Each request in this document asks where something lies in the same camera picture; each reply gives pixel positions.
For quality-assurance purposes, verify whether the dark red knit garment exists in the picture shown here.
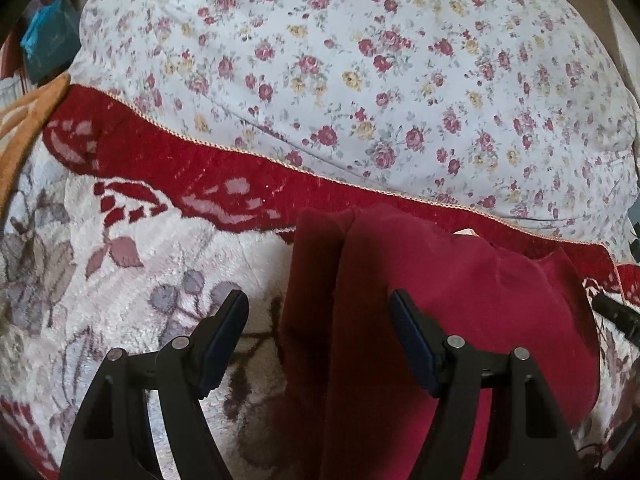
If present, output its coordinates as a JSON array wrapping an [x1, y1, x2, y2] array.
[[278, 206, 600, 479]]

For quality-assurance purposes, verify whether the white floral quilt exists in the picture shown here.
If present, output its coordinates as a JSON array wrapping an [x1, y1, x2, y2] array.
[[70, 0, 639, 262]]

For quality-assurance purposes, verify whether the red white floral plush blanket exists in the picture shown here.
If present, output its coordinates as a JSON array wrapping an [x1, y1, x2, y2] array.
[[1, 86, 639, 479]]

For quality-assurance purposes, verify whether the blue plastic bag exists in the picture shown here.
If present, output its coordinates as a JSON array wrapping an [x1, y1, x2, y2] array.
[[21, 0, 80, 84]]

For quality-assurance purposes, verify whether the orange checkered plush mat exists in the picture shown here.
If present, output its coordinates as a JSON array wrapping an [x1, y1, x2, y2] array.
[[1, 72, 70, 214]]

